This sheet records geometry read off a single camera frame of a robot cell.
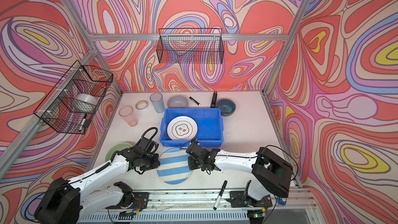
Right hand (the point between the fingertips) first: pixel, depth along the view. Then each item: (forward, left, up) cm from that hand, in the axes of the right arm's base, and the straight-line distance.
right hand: (192, 166), depth 83 cm
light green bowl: (+10, +42, +6) cm, 44 cm away
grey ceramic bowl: (+46, +11, +2) cm, 47 cm away
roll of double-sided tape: (+45, +38, +1) cm, 59 cm away
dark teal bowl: (+40, -25, +2) cm, 47 cm away
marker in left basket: (+13, +50, +26) cm, 58 cm away
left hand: (+2, +17, +1) cm, 17 cm away
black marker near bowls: (+50, 0, 0) cm, 50 cm away
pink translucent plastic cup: (+28, +39, +13) cm, 50 cm away
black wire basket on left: (+14, +58, +34) cm, 68 cm away
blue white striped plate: (0, +10, -1) cm, 10 cm away
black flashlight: (+48, -16, +1) cm, 51 cm away
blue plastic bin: (+27, -12, -4) cm, 30 cm away
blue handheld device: (-18, -42, +2) cm, 45 cm away
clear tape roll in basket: (+19, +48, +33) cm, 61 cm away
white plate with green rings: (+23, +7, +3) cm, 24 cm away
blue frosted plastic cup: (+38, +22, +12) cm, 46 cm away
